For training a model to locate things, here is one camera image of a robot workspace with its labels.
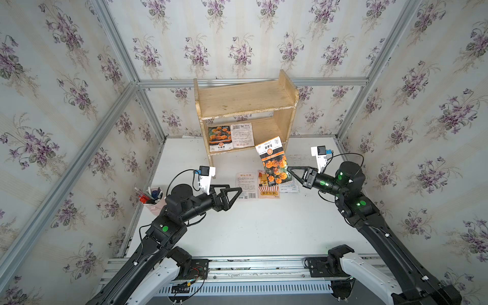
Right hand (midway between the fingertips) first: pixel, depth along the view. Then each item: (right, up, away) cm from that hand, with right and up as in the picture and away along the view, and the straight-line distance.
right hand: (290, 171), depth 65 cm
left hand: (-19, -7, -2) cm, 20 cm away
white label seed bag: (-17, +15, +27) cm, 36 cm away
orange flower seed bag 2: (-28, +14, +25) cm, 40 cm away
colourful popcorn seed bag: (-6, -13, +30) cm, 33 cm away
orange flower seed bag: (-5, +4, +3) cm, 7 cm away
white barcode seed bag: (-15, -9, +33) cm, 37 cm away
